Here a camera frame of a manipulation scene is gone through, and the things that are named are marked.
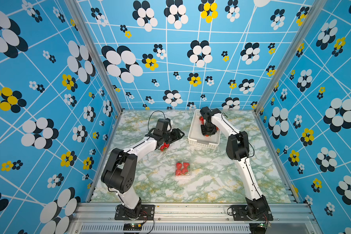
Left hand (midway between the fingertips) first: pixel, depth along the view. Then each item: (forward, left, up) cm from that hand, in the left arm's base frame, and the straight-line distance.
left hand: (183, 134), depth 90 cm
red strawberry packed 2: (-15, -1, -11) cm, 19 cm away
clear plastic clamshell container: (-18, 0, -11) cm, 21 cm away
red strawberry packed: (-15, +3, -14) cm, 20 cm away
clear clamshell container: (-18, +12, +13) cm, 25 cm away
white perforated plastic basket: (+7, -9, -13) cm, 17 cm away
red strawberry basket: (-3, +13, -11) cm, 17 cm away
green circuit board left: (-46, +26, -16) cm, 55 cm away
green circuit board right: (-47, -35, -11) cm, 60 cm away
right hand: (+10, -18, -12) cm, 24 cm away
